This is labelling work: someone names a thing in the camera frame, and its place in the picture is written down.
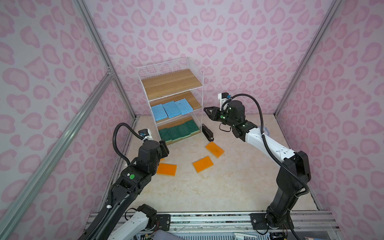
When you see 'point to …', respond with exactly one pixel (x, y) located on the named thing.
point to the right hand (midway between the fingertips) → (206, 107)
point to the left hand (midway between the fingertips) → (159, 139)
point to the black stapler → (207, 133)
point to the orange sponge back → (214, 150)
